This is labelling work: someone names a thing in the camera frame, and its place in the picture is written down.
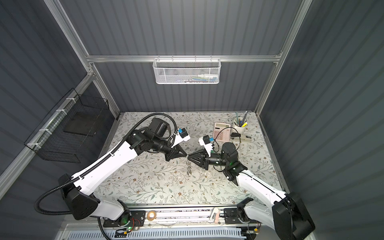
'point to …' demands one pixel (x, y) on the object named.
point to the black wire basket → (67, 133)
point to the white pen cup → (239, 124)
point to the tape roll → (151, 215)
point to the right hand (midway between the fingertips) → (191, 160)
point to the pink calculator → (222, 132)
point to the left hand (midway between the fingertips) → (186, 154)
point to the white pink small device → (215, 216)
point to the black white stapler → (237, 137)
